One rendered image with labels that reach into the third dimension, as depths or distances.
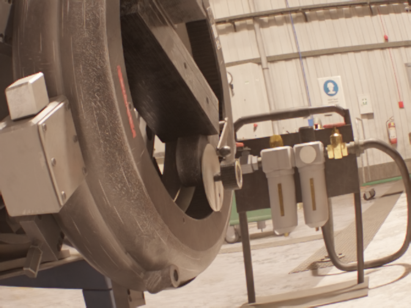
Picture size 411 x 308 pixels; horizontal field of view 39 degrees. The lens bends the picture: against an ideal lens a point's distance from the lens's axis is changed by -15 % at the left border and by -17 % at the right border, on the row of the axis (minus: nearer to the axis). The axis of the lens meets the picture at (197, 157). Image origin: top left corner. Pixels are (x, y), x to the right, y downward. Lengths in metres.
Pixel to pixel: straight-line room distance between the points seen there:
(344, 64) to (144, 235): 11.15
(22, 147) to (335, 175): 1.32
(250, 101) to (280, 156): 5.85
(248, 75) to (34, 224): 6.95
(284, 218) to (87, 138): 1.11
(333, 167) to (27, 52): 1.26
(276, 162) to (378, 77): 10.06
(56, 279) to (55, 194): 0.90
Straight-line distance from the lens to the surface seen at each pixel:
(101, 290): 1.51
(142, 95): 1.05
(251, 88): 7.65
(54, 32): 0.76
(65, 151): 0.71
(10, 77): 1.04
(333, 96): 11.87
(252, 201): 1.91
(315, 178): 1.80
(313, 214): 1.80
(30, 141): 0.67
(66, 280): 1.55
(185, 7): 0.97
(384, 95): 11.74
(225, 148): 1.16
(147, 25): 0.89
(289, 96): 12.05
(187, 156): 1.14
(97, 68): 0.76
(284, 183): 1.81
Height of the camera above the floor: 0.37
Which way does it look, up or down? 3 degrees up
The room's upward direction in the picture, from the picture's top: 8 degrees counter-clockwise
